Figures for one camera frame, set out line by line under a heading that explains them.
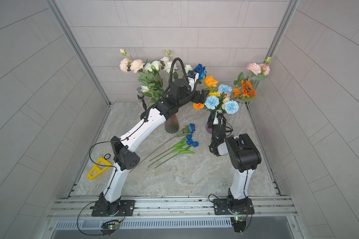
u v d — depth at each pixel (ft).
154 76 2.64
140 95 3.05
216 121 2.64
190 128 3.16
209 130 3.26
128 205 2.37
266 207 2.42
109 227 2.15
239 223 2.23
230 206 2.11
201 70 2.23
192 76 2.07
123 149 1.63
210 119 2.76
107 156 2.91
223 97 2.57
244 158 1.65
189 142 3.05
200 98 2.19
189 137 3.13
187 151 2.98
